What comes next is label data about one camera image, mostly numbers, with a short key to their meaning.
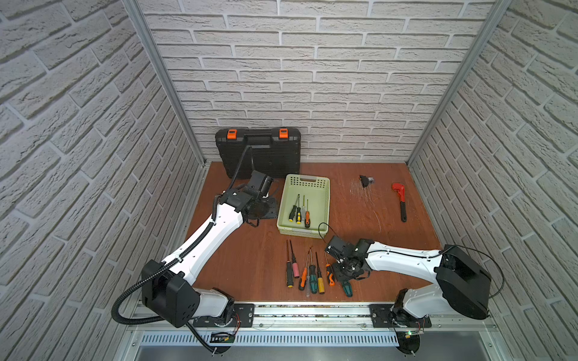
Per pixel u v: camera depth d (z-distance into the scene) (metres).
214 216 0.48
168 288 0.39
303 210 1.00
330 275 0.81
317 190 1.06
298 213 0.97
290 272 0.83
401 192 1.07
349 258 0.63
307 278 0.81
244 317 0.73
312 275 0.81
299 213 0.97
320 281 0.80
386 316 0.74
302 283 0.79
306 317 0.75
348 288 0.77
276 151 0.98
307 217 0.97
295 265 0.83
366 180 1.10
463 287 0.43
